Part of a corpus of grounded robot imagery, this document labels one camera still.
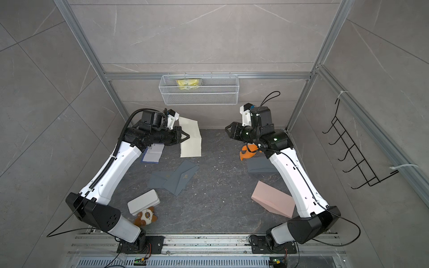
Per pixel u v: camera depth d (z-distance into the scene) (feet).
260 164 3.42
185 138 2.35
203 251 2.40
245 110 2.01
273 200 2.98
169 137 2.06
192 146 2.48
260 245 2.39
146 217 2.57
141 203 2.67
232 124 2.09
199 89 2.95
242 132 1.94
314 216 1.26
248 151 1.98
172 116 2.20
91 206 1.31
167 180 3.09
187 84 2.75
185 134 2.35
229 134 2.17
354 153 2.20
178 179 3.09
